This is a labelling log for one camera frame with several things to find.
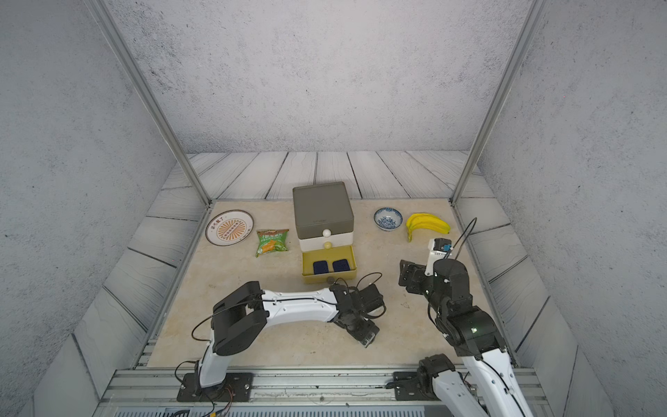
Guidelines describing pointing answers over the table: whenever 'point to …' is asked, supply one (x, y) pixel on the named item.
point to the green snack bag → (272, 241)
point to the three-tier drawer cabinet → (324, 223)
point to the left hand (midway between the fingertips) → (370, 340)
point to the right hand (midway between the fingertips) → (415, 263)
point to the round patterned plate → (229, 227)
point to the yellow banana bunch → (425, 221)
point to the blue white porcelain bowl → (387, 219)
